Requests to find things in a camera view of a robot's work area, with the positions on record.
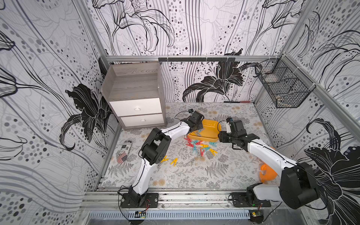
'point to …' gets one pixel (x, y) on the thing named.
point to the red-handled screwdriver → (237, 101)
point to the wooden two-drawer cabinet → (135, 92)
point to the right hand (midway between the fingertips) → (223, 133)
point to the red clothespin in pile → (189, 144)
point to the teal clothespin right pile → (213, 143)
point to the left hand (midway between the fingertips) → (199, 126)
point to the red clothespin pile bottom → (201, 152)
